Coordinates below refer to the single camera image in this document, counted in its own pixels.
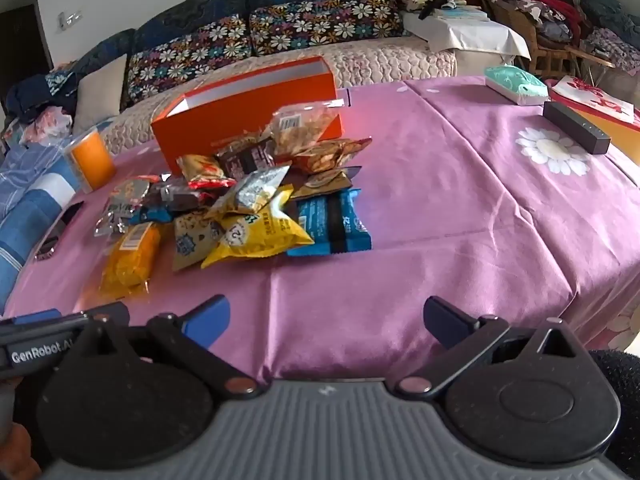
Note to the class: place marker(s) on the pink floral tablecloth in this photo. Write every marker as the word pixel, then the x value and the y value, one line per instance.
pixel 450 210

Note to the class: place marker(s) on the wall switch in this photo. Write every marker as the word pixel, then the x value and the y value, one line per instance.
pixel 70 19

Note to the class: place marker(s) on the beige pillow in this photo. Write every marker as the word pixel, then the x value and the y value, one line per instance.
pixel 100 92

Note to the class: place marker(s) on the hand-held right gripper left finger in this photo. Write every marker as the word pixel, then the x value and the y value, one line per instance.
pixel 210 317

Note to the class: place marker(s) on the long black box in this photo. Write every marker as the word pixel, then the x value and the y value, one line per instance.
pixel 575 127

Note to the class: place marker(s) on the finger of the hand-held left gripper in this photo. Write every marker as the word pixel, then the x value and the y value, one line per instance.
pixel 40 316

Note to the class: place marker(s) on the white sheet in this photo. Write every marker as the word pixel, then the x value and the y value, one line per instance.
pixel 465 32

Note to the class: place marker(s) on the orange cardboard box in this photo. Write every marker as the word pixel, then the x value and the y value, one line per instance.
pixel 250 105

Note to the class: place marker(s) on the red and white paper bag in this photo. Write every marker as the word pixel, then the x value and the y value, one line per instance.
pixel 590 95

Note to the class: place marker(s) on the dark fuzzy cloth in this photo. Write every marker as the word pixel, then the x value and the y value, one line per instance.
pixel 620 385

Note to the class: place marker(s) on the wicker chair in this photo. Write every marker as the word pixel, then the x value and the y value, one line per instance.
pixel 550 55

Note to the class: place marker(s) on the heap of dark clothing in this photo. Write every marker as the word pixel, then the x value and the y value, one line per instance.
pixel 610 10

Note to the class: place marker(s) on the blue striped blanket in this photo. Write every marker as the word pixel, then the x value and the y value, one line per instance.
pixel 25 200

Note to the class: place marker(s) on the orange cup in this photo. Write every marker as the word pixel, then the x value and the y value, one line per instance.
pixel 92 165

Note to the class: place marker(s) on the floral cushion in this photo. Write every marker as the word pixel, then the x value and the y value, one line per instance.
pixel 190 55
pixel 325 20

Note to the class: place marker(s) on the pile of snack packets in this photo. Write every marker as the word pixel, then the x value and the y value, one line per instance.
pixel 240 195

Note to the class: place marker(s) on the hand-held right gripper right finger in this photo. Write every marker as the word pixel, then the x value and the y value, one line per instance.
pixel 445 322

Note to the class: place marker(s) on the clear bag of fried crackers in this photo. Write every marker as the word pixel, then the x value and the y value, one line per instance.
pixel 300 127

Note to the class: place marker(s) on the beige quilted sofa cover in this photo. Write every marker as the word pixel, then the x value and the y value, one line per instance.
pixel 390 62

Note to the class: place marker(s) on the person's left hand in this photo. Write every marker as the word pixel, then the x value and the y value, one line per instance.
pixel 22 450

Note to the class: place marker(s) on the heap of clothes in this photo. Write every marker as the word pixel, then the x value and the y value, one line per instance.
pixel 30 95

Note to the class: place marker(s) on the teal tissue pack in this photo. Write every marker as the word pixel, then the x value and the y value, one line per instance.
pixel 512 82

